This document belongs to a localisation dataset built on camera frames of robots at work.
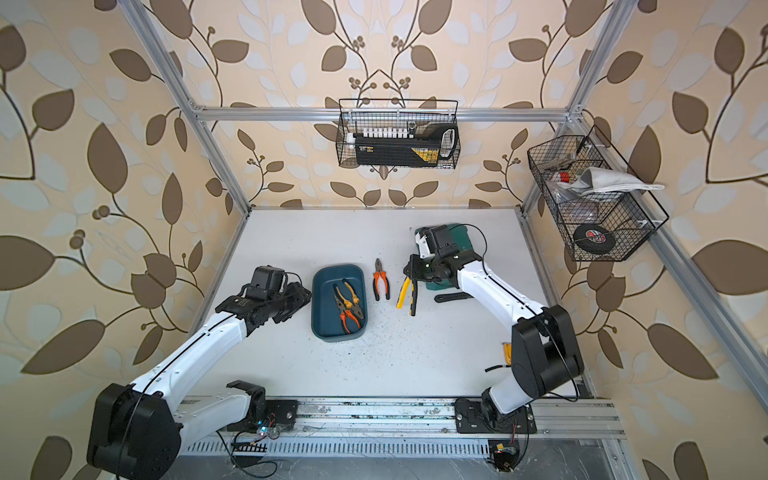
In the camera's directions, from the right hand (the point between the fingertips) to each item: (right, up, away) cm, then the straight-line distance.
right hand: (407, 269), depth 87 cm
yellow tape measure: (+28, -23, -5) cm, 36 cm away
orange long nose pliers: (-19, -14, +4) cm, 24 cm away
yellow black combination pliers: (+1, -6, -7) cm, 9 cm away
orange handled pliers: (-9, -3, +15) cm, 17 cm away
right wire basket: (+48, +16, -15) cm, 52 cm away
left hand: (-29, -7, -3) cm, 30 cm away
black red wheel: (+45, +9, -15) cm, 48 cm away
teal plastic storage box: (-25, -16, +3) cm, 30 cm away
